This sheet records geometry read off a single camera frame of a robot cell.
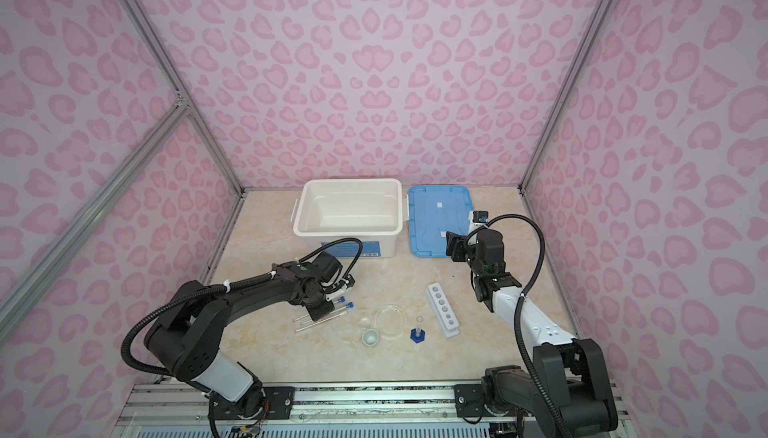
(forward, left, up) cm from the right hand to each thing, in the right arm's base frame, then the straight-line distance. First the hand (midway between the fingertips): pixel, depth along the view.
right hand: (460, 231), depth 86 cm
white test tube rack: (-18, +5, -13) cm, 23 cm away
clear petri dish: (-21, +20, -15) cm, 32 cm away
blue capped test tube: (-15, +35, -16) cm, 41 cm away
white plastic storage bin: (+19, +28, -13) cm, 36 cm away
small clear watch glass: (-21, +27, -16) cm, 38 cm away
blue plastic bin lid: (+22, +5, -18) cm, 29 cm away
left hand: (-15, +40, -16) cm, 45 cm away
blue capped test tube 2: (-16, +32, -16) cm, 39 cm away
